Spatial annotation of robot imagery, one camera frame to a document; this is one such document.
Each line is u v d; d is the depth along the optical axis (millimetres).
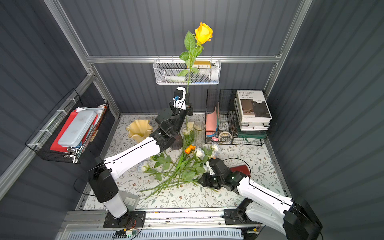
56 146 656
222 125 1123
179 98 550
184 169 871
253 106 914
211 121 1119
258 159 944
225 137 1059
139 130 911
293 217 418
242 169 896
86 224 736
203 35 516
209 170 667
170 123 551
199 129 902
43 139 618
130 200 771
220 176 620
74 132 677
